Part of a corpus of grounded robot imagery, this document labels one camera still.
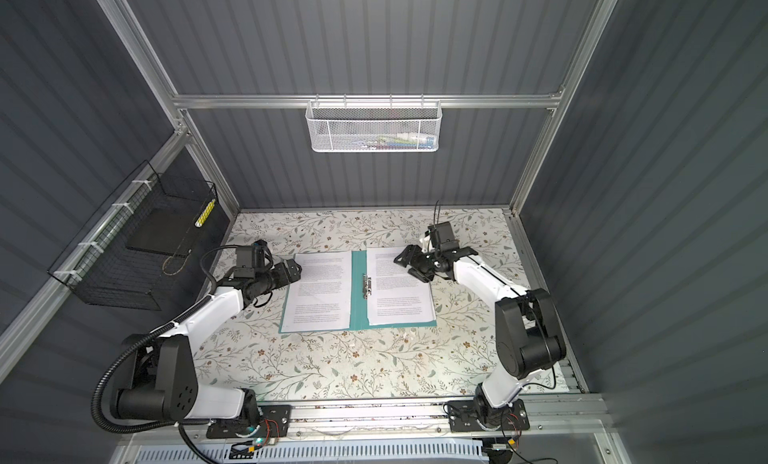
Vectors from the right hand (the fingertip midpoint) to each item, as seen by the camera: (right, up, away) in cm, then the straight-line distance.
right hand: (404, 266), depth 89 cm
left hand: (-36, -2, +2) cm, 36 cm away
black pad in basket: (-62, +10, -14) cm, 64 cm away
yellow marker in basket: (-56, +15, -7) cm, 58 cm away
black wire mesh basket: (-68, +2, -24) cm, 72 cm away
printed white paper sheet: (-27, -11, +7) cm, 30 cm away
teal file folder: (-14, -15, +3) cm, 21 cm away
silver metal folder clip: (-12, -8, +10) cm, 17 cm away
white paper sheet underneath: (-2, -11, +8) cm, 13 cm away
